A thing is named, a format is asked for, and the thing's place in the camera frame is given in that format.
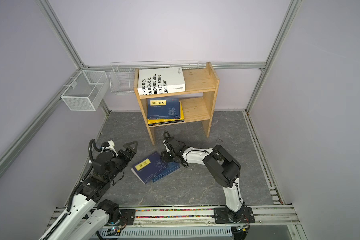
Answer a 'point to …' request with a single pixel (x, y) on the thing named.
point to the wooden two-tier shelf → (197, 101)
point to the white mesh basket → (87, 91)
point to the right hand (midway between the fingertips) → (163, 158)
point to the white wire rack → (122, 74)
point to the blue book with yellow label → (146, 169)
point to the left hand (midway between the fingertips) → (136, 148)
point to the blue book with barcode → (163, 108)
